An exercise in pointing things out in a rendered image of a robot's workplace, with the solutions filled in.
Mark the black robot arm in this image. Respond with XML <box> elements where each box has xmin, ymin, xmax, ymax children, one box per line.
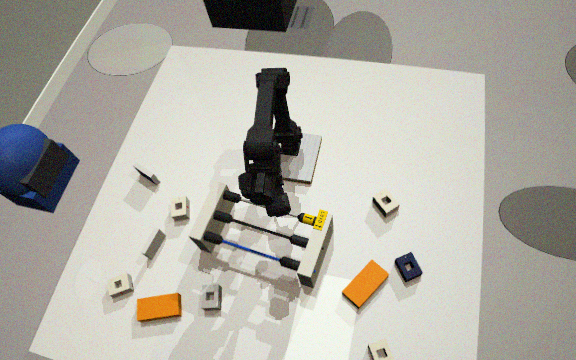
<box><xmin>238</xmin><ymin>68</ymin><xmax>303</xmax><ymax>206</ymax></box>

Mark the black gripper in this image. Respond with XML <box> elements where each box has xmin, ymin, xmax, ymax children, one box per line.
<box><xmin>265</xmin><ymin>166</ymin><xmax>291</xmax><ymax>217</ymax></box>

